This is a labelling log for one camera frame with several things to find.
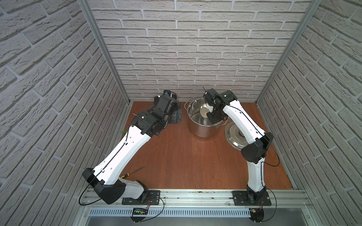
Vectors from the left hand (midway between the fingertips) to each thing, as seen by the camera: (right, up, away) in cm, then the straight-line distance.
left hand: (167, 108), depth 70 cm
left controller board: (-16, -55, +2) cm, 57 cm away
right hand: (+28, -6, +11) cm, 31 cm away
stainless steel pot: (+17, -10, +15) cm, 25 cm away
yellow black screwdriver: (-25, -39, +11) cm, 47 cm away
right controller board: (+46, -55, 0) cm, 72 cm away
